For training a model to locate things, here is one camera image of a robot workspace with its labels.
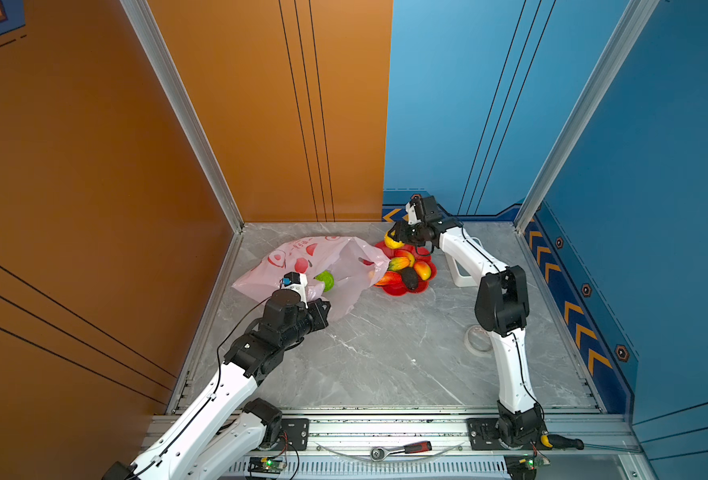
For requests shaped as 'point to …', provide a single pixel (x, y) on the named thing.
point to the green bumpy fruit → (328, 279)
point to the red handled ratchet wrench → (379, 453)
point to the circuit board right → (521, 466)
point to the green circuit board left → (266, 464)
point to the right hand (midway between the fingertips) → (394, 234)
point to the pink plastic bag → (352, 263)
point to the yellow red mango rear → (401, 262)
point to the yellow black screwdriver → (561, 442)
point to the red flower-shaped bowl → (423, 255)
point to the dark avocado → (410, 277)
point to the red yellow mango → (390, 279)
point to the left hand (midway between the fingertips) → (332, 301)
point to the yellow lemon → (392, 243)
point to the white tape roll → (474, 350)
